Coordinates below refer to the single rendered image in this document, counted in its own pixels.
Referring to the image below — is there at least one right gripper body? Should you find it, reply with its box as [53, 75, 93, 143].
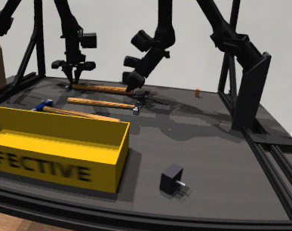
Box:
[51, 49, 96, 71]

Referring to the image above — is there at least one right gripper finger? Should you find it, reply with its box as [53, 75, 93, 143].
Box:
[74, 70, 83, 84]
[61, 67, 73, 82]

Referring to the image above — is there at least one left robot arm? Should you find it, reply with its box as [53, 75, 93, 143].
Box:
[123, 0, 265, 72]

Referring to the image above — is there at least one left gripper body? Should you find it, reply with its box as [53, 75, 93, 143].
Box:
[127, 56, 157, 88]

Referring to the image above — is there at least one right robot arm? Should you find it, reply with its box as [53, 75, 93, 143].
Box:
[0, 0, 97, 50]

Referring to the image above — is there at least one yellow bin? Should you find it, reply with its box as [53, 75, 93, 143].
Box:
[0, 107, 130, 193]

